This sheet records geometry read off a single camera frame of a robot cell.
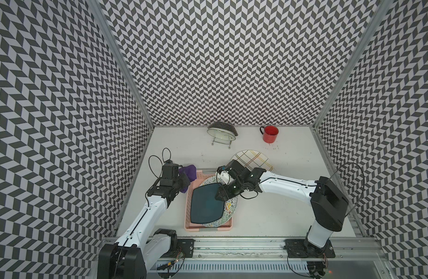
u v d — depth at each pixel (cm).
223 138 108
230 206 78
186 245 75
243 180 64
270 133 110
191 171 86
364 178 81
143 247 42
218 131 103
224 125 102
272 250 75
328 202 45
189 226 77
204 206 81
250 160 102
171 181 63
